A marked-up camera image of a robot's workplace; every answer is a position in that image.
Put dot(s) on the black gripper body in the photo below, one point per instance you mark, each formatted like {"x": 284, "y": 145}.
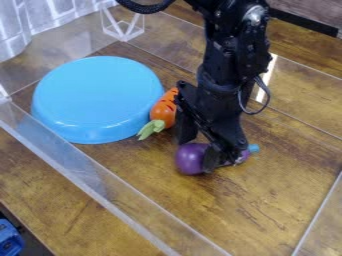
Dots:
{"x": 212, "y": 105}

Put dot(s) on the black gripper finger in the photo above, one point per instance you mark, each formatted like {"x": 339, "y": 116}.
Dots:
{"x": 211, "y": 159}
{"x": 186, "y": 129}

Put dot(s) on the purple toy eggplant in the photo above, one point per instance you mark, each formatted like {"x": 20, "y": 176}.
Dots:
{"x": 190, "y": 154}

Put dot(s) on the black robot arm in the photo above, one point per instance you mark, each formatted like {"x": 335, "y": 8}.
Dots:
{"x": 236, "y": 53}

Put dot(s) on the blue round tray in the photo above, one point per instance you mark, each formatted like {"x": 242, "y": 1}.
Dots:
{"x": 93, "y": 100}

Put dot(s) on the orange toy carrot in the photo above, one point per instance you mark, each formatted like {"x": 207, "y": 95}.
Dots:
{"x": 162, "y": 115}

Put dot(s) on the white brick pattern curtain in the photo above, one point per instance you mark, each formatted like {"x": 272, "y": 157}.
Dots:
{"x": 28, "y": 17}

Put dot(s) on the blue object at corner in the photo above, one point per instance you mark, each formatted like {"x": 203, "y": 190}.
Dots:
{"x": 11, "y": 240}

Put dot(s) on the clear acrylic enclosure wall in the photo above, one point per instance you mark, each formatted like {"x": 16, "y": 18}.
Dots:
{"x": 113, "y": 199}

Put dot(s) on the clear acrylic corner bracket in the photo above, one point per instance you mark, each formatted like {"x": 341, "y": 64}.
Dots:
{"x": 121, "y": 27}

